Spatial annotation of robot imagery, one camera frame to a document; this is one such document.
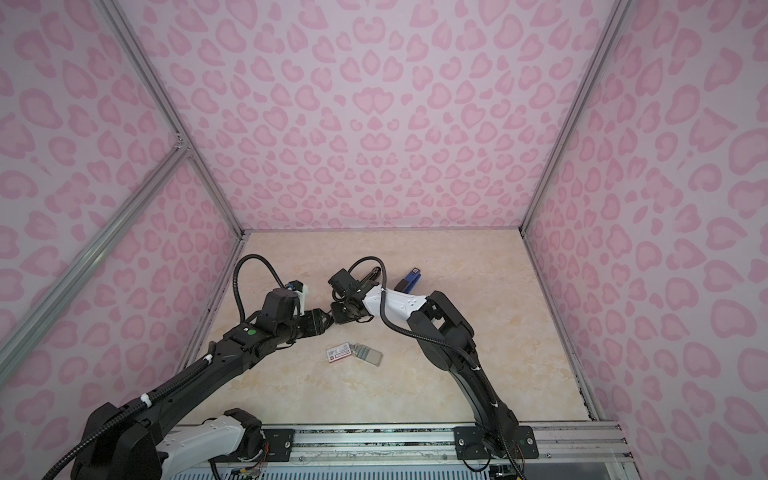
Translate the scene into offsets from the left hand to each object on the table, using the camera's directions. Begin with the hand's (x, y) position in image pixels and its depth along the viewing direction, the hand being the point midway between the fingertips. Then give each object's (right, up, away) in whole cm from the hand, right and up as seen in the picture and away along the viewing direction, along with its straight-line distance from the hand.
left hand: (324, 313), depth 83 cm
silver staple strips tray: (+11, -13, +5) cm, 18 cm away
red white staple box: (+3, -12, +5) cm, 14 cm away
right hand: (+3, -2, +12) cm, 12 cm away
